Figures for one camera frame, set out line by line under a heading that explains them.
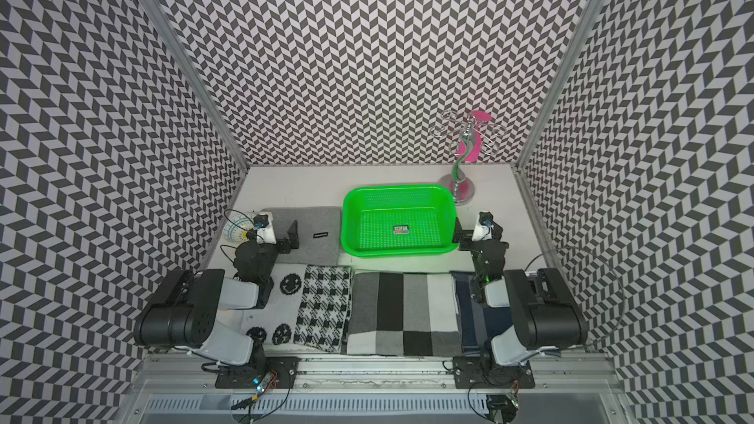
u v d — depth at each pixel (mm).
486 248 695
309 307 801
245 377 665
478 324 791
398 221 1020
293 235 864
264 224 766
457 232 867
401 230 991
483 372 718
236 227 771
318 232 917
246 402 683
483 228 758
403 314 811
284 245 809
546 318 450
